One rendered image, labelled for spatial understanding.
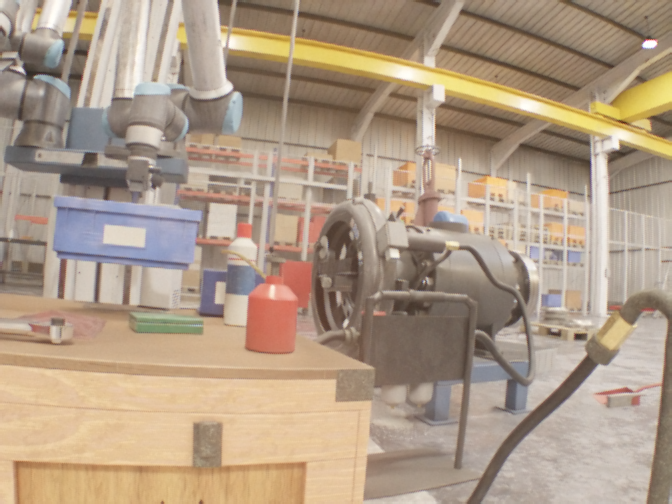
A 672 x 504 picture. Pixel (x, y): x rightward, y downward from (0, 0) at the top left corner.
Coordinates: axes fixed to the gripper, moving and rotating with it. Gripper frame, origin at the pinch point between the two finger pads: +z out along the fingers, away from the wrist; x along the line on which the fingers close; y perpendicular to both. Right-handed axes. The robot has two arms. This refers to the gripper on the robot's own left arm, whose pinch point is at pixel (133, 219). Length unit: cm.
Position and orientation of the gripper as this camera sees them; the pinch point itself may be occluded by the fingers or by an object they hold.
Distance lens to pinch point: 111.2
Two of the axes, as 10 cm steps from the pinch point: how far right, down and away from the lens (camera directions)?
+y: 9.3, 1.0, 3.7
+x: -3.7, 0.6, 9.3
